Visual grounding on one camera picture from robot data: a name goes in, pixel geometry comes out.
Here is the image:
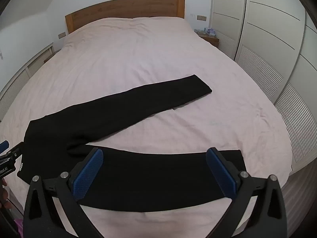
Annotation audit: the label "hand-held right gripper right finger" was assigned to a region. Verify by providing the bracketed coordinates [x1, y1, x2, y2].
[207, 147, 288, 238]

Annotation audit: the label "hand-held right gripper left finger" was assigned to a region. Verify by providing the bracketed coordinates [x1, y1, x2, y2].
[22, 148, 104, 238]

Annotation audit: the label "black pants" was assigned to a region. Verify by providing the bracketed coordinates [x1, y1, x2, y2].
[17, 74, 247, 212]

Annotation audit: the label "person's left hand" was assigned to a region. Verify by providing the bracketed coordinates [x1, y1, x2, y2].
[0, 178, 12, 210]

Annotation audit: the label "bed with pink sheet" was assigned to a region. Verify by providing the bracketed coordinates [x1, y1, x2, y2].
[0, 17, 298, 238]

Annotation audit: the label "wooden nightstand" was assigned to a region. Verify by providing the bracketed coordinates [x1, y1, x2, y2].
[198, 33, 220, 47]

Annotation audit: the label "white wardrobe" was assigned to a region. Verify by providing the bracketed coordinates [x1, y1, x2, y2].
[210, 0, 317, 169]

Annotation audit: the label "wooden headboard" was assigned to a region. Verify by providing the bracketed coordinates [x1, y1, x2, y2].
[65, 0, 186, 34]

